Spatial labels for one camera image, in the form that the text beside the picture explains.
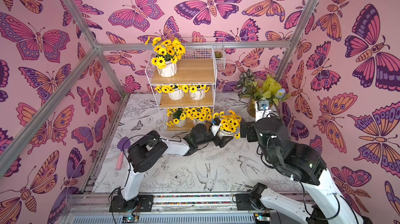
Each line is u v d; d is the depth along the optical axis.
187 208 0.73
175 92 0.80
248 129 0.50
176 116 0.94
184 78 0.70
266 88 0.97
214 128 0.78
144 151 0.54
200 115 0.89
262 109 0.46
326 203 0.35
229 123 0.74
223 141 0.78
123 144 0.95
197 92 0.79
